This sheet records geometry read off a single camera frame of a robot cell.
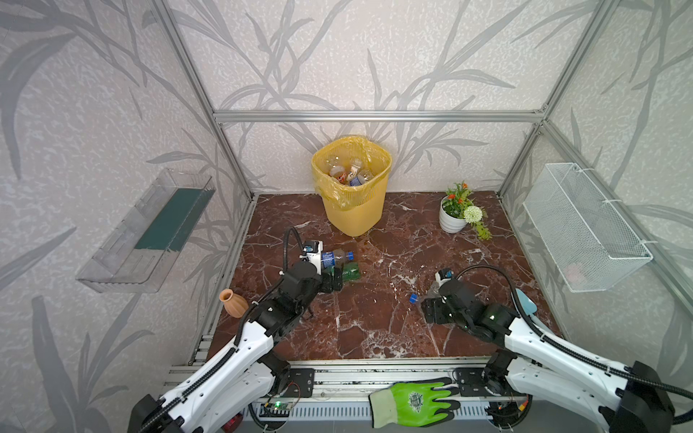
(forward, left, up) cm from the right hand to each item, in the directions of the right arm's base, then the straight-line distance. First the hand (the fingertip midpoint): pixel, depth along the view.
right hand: (431, 295), depth 83 cm
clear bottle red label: (+44, +30, +12) cm, 55 cm away
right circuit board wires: (-29, -18, -9) cm, 35 cm away
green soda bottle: (+10, +25, -3) cm, 27 cm away
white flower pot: (+28, -11, +1) cm, 30 cm away
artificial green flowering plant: (+32, -14, +7) cm, 36 cm away
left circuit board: (-29, +45, -8) cm, 54 cm away
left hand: (+7, +30, +12) cm, 33 cm away
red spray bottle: (-32, +53, -2) cm, 62 cm away
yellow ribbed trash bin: (+25, +25, +12) cm, 37 cm away
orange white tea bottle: (+49, +25, +12) cm, 56 cm away
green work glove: (-27, +8, -5) cm, 29 cm away
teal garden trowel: (-1, -34, -8) cm, 35 cm away
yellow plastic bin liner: (+50, +30, +17) cm, 61 cm away
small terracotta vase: (-4, +59, +3) cm, 59 cm away
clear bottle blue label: (+14, +34, -2) cm, 37 cm away
